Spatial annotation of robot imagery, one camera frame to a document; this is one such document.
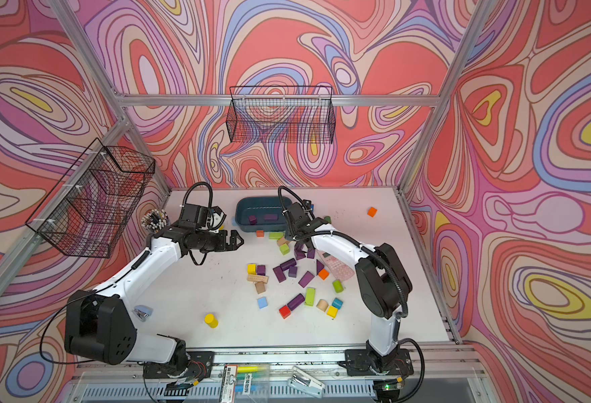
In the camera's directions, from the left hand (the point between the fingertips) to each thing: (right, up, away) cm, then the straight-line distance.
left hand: (235, 242), depth 85 cm
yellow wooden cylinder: (-6, -24, -7) cm, 26 cm away
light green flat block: (+12, +1, +17) cm, 21 cm away
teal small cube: (+35, -21, -1) cm, 41 cm away
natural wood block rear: (+15, -2, +14) cm, 20 cm away
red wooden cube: (+17, -23, -3) cm, 29 cm away
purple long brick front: (+21, -20, -1) cm, 29 cm away
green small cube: (+16, -4, +13) cm, 21 cm away
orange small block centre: (+31, -12, +6) cm, 34 cm away
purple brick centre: (+25, -14, +6) cm, 29 cm away
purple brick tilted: (+15, -12, +6) cm, 20 cm away
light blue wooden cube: (+9, -21, +1) cm, 23 cm away
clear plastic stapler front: (+24, -37, -16) cm, 47 cm away
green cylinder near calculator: (+36, -16, +3) cm, 39 cm away
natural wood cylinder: (+30, -21, -1) cm, 37 cm away
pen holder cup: (-29, +8, +3) cm, 31 cm away
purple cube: (+8, -11, +6) cm, 15 cm away
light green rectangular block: (+26, -20, +1) cm, 33 cm away
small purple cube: (+2, +7, +21) cm, 22 cm away
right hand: (+22, +1, +7) cm, 23 cm away
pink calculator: (+37, -11, +7) cm, 40 cm away
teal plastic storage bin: (+5, +10, +23) cm, 26 cm away
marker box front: (+7, -38, -16) cm, 42 cm away
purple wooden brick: (+10, +8, +23) cm, 26 cm away
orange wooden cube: (+55, +11, +25) cm, 61 cm away
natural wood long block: (+7, -14, +5) cm, 16 cm away
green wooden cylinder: (+35, +7, +22) cm, 42 cm away
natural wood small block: (+8, -16, +3) cm, 19 cm away
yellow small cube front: (+33, -23, -2) cm, 41 cm away
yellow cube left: (+5, -11, +6) cm, 13 cm away
